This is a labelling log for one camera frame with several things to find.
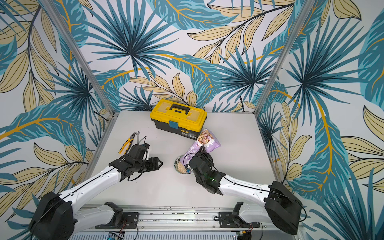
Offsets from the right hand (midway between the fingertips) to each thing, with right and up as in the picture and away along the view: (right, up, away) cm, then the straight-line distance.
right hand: (198, 149), depth 76 cm
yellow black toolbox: (-7, +15, +17) cm, 24 cm away
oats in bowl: (-10, -13, +12) cm, 20 cm away
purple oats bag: (+5, +5, +1) cm, 7 cm away
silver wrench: (-42, +6, +31) cm, 53 cm away
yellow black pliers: (-45, +3, +27) cm, 53 cm away
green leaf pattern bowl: (-11, -8, +14) cm, 20 cm away
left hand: (-22, -10, +8) cm, 26 cm away
